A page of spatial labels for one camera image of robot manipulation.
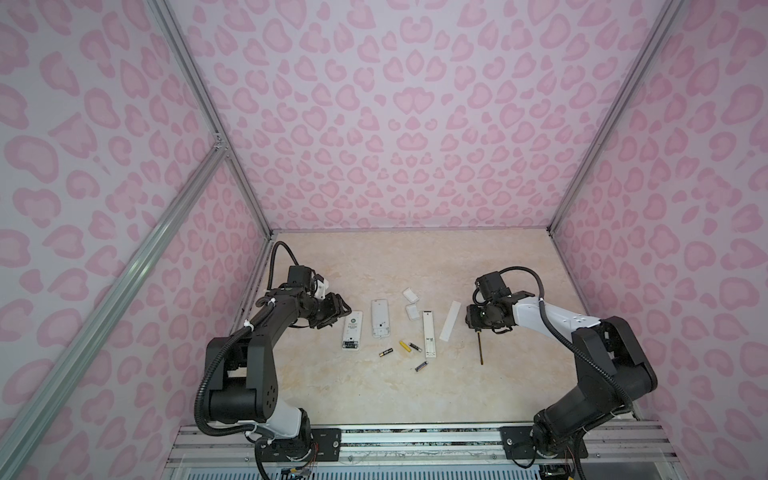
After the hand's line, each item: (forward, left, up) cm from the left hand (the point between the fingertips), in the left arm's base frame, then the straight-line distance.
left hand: (345, 308), depth 89 cm
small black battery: (-15, -22, -8) cm, 28 cm away
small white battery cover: (+3, -21, -9) cm, 23 cm away
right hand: (-1, -39, -5) cm, 39 cm away
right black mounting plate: (-35, -44, -8) cm, 57 cm away
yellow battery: (-9, -18, -8) cm, 21 cm away
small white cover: (+9, -20, -8) cm, 23 cm away
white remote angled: (+1, -10, -8) cm, 13 cm away
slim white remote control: (-6, -25, -6) cm, 26 cm away
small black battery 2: (-9, -21, -7) cm, 24 cm away
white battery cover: (-1, -32, -9) cm, 33 cm away
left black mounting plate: (-34, +4, -6) cm, 35 cm away
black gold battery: (-11, -12, -7) cm, 18 cm away
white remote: (-4, -1, -7) cm, 8 cm away
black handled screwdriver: (-4, -41, -8) cm, 42 cm away
